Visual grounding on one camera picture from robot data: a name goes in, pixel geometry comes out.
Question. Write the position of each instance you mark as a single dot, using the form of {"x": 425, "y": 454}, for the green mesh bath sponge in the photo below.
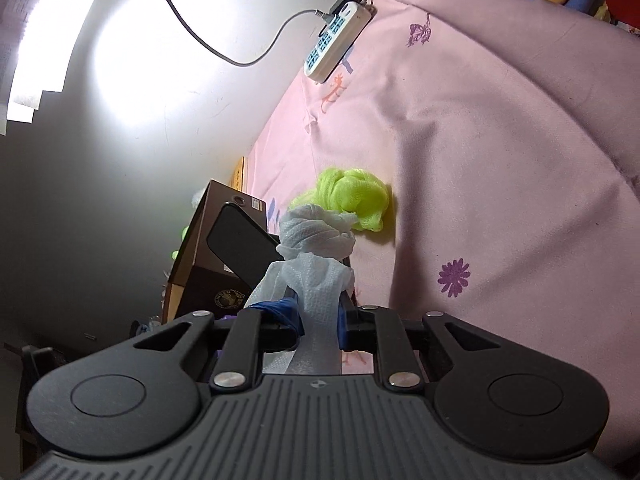
{"x": 355, "y": 192}

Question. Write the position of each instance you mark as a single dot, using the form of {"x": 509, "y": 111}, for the white power strip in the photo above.
{"x": 332, "y": 42}

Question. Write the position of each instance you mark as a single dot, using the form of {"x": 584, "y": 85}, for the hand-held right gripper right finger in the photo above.
{"x": 342, "y": 322}

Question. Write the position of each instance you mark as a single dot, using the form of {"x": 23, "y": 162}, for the dark furniture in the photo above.
{"x": 35, "y": 365}

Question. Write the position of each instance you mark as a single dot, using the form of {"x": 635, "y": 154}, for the white knotted cloth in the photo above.
{"x": 315, "y": 280}

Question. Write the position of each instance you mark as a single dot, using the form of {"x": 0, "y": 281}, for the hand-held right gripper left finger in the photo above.
{"x": 287, "y": 312}

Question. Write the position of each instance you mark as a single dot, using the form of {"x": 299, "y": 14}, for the wooden board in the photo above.
{"x": 239, "y": 175}

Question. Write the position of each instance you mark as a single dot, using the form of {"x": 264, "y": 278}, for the purple tissue pack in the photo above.
{"x": 227, "y": 318}

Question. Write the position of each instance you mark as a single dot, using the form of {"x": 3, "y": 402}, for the brown cardboard box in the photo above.
{"x": 200, "y": 260}

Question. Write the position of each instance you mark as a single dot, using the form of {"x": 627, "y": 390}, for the green plush toy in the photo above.
{"x": 185, "y": 232}

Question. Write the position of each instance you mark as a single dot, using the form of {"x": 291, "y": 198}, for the black charger plug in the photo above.
{"x": 342, "y": 0}

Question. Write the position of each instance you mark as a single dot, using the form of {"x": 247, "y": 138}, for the pink printed bedsheet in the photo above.
{"x": 500, "y": 160}

